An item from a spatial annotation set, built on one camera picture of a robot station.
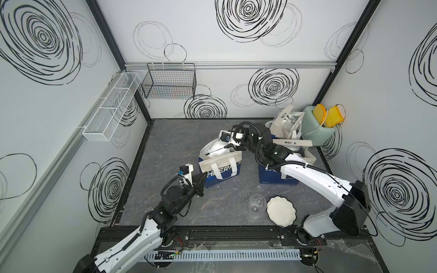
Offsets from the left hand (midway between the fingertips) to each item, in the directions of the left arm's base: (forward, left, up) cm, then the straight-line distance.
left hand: (206, 174), depth 75 cm
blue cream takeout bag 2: (+31, -42, +2) cm, 53 cm away
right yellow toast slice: (+36, -70, +4) cm, 79 cm away
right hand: (+15, -12, +16) cm, 24 cm away
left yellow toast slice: (+37, -62, +5) cm, 73 cm away
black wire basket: (+92, +40, -12) cm, 101 cm away
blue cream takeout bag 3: (+15, -46, +1) cm, 48 cm away
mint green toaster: (+31, -59, -2) cm, 67 cm away
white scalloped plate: (-10, -36, -15) cm, 40 cm away
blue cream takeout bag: (+3, -6, +6) cm, 9 cm away
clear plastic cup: (-7, -25, -15) cm, 30 cm away
